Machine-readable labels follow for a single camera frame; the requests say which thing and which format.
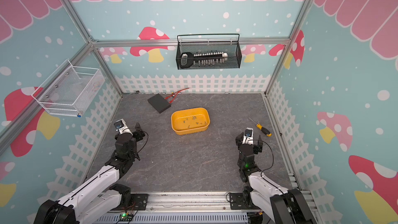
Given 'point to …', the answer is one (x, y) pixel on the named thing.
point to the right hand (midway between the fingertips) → (251, 134)
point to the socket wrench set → (187, 59)
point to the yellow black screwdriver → (263, 129)
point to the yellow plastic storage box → (190, 121)
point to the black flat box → (159, 102)
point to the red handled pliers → (175, 94)
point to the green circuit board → (124, 216)
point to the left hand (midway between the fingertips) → (133, 127)
